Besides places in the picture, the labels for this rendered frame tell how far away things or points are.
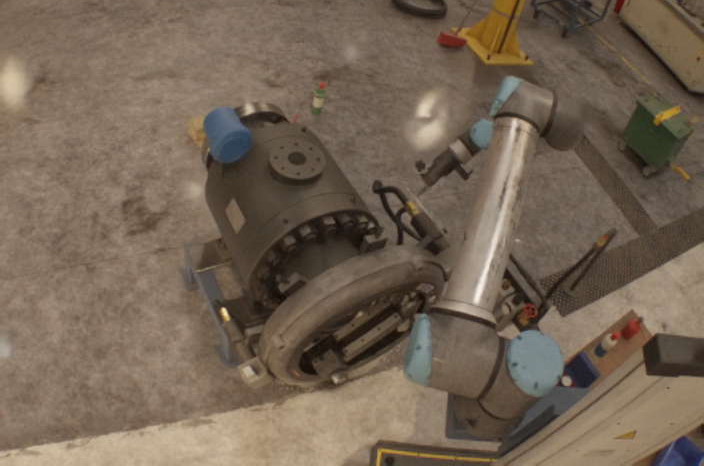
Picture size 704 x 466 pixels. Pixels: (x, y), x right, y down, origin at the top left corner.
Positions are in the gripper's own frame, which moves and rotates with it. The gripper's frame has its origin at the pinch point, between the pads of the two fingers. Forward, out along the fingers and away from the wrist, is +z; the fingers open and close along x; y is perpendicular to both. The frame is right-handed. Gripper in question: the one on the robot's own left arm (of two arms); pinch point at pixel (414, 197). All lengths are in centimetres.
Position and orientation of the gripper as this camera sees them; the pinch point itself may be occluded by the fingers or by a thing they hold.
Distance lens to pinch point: 201.2
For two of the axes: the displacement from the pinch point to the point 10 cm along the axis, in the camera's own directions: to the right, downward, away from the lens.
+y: -6.3, -7.4, -2.3
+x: 0.8, 2.3, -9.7
